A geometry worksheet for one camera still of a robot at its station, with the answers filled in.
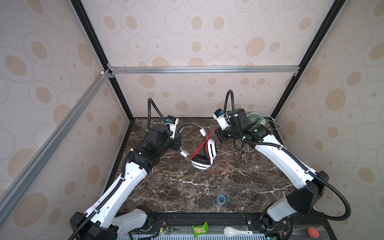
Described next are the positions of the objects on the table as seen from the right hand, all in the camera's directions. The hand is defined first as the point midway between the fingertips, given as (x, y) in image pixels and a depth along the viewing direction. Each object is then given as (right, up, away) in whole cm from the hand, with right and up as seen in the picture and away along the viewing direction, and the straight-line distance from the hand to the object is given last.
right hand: (216, 130), depth 77 cm
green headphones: (+34, +10, +36) cm, 50 cm away
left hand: (-16, -1, -6) cm, 17 cm away
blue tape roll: (+3, -38, +5) cm, 38 cm away
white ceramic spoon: (+6, -48, -6) cm, 49 cm away
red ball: (+43, -47, -8) cm, 65 cm away
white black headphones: (-6, -14, -11) cm, 19 cm away
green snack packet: (-9, -47, -7) cm, 48 cm away
